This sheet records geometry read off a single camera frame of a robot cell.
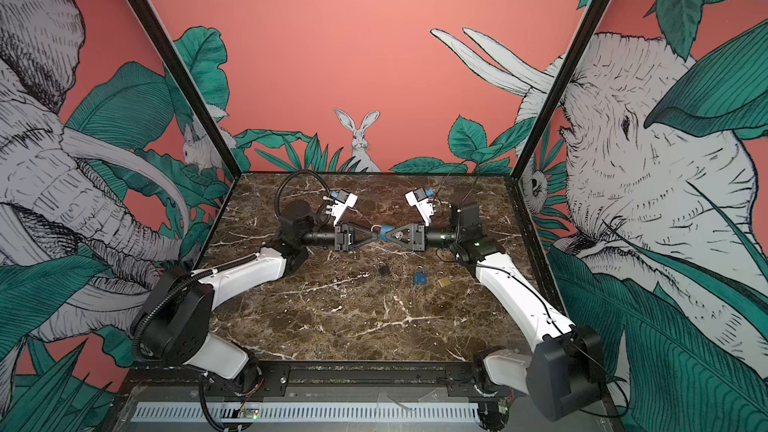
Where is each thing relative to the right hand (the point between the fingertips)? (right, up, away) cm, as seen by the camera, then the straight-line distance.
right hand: (388, 238), depth 69 cm
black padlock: (-2, -13, +26) cm, 29 cm away
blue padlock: (-1, +2, +2) cm, 3 cm away
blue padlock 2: (+10, -16, +23) cm, 30 cm away
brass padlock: (+17, -17, +24) cm, 34 cm away
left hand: (-3, 0, +2) cm, 3 cm away
